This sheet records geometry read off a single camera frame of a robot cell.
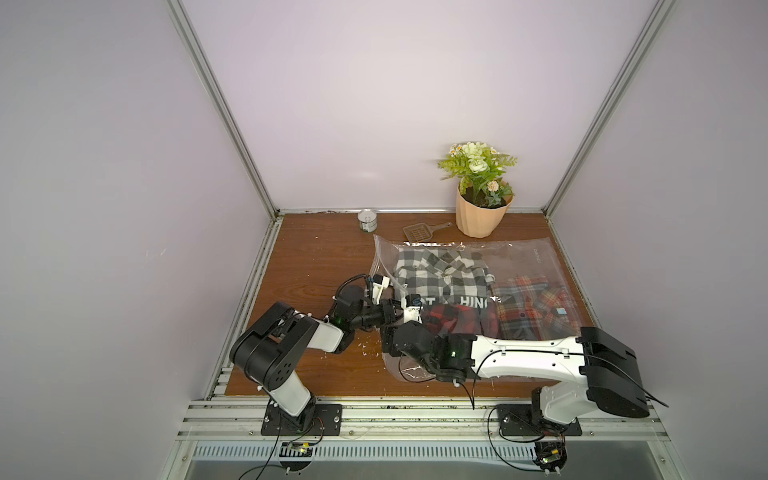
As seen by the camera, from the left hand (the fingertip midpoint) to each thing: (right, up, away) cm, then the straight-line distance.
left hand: (414, 314), depth 81 cm
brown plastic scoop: (+6, +23, +32) cm, 40 cm away
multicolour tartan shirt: (+36, 0, +8) cm, 37 cm away
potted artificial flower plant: (+27, +36, +25) cm, 52 cm away
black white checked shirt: (+11, +9, +14) cm, 20 cm away
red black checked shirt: (+19, -3, +6) cm, 20 cm away
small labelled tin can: (-15, +28, +29) cm, 43 cm away
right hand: (-8, -1, -6) cm, 10 cm away
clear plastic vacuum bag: (+36, +14, +28) cm, 48 cm away
